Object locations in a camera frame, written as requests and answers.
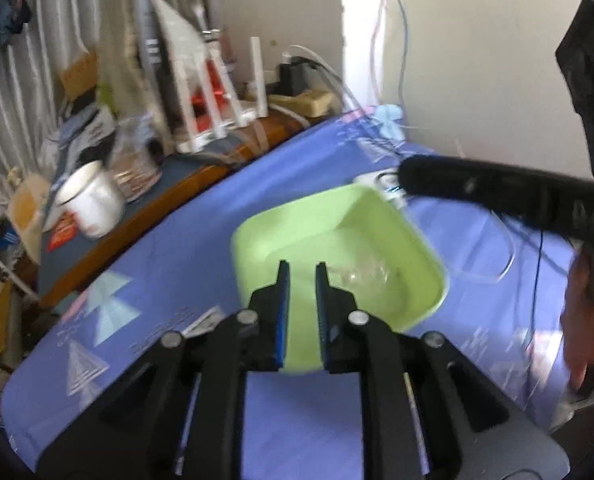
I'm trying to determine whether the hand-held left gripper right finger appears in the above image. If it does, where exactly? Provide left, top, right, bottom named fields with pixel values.
left=315, top=261, right=524, bottom=480

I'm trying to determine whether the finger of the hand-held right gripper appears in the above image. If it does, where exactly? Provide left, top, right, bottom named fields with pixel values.
left=398, top=155, right=576, bottom=236

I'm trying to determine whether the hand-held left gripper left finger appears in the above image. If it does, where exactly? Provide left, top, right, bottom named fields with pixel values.
left=37, top=260, right=291, bottom=480

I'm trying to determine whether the green plastic tray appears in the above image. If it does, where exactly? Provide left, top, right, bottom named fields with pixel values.
left=231, top=183, right=450, bottom=373

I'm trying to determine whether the person's right hand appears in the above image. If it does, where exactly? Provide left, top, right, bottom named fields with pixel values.
left=560, top=249, right=594, bottom=387

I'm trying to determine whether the white round device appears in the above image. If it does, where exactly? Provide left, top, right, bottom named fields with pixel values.
left=354, top=170, right=413, bottom=206

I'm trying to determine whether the blue printed tablecloth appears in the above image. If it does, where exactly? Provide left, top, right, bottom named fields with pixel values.
left=1, top=105, right=585, bottom=480

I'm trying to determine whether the wooden desk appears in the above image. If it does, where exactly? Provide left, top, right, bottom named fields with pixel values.
left=37, top=107, right=338, bottom=308

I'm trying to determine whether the beige power strip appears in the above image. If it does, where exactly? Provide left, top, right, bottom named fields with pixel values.
left=268, top=90, right=335, bottom=117

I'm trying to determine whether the white rack with red item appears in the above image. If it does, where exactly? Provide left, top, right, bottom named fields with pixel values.
left=174, top=37, right=270, bottom=153

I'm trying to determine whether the clear glass jar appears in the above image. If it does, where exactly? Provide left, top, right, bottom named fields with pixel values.
left=109, top=115, right=165, bottom=201

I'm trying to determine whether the black power adapter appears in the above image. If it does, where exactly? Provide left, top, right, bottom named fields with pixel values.
left=277, top=60, right=318, bottom=96

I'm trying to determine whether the white enamel mug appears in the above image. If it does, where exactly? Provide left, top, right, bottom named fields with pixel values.
left=54, top=160, right=126, bottom=238

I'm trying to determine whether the red packet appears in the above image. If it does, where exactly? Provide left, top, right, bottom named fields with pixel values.
left=47, top=212, right=80, bottom=253

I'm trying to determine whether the grey striped curtain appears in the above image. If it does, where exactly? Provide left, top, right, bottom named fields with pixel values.
left=0, top=0, right=218, bottom=181

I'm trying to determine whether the clear bead bracelet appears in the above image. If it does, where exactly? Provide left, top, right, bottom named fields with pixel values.
left=334, top=255, right=395, bottom=291

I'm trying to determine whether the white cable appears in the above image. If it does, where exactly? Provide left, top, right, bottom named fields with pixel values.
left=407, top=200, right=518, bottom=283

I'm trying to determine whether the black cable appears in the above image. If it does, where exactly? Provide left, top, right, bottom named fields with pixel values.
left=492, top=210, right=578, bottom=351

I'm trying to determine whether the thin wall cable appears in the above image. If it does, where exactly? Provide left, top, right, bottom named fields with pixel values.
left=369, top=0, right=410, bottom=111

